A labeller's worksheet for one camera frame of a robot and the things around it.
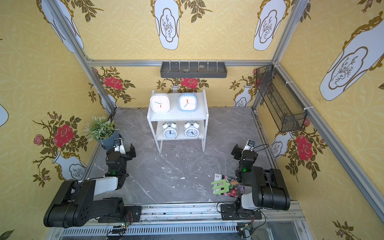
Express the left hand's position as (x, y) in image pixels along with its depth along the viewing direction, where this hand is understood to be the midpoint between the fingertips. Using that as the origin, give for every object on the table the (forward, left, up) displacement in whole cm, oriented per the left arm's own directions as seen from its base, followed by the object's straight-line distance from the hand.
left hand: (124, 145), depth 89 cm
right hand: (-2, -72, -2) cm, 72 cm away
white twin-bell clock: (0, -29, +14) cm, 32 cm away
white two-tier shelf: (+2, -32, +15) cm, 36 cm away
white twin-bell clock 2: (+1, -40, +14) cm, 43 cm away
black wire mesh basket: (+25, -103, +6) cm, 107 cm away
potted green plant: (+5, +10, +10) cm, 15 cm away
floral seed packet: (-25, -63, -8) cm, 68 cm away
